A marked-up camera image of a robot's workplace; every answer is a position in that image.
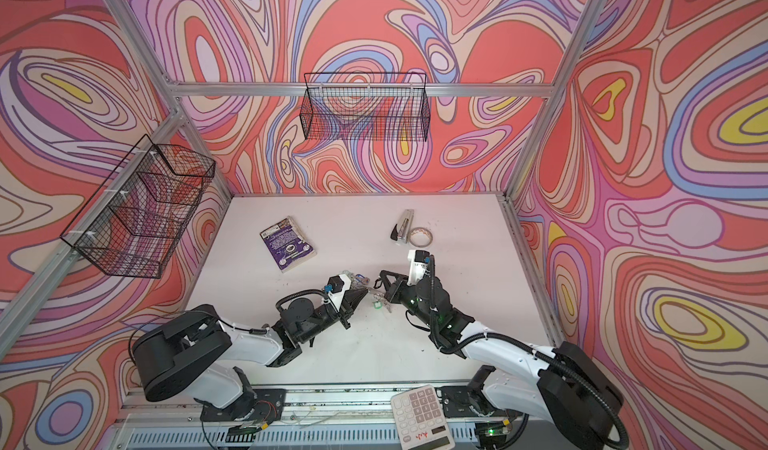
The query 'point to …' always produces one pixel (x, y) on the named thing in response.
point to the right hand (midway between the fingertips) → (383, 279)
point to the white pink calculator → (419, 421)
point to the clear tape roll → (420, 237)
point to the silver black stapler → (403, 229)
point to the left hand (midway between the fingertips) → (371, 291)
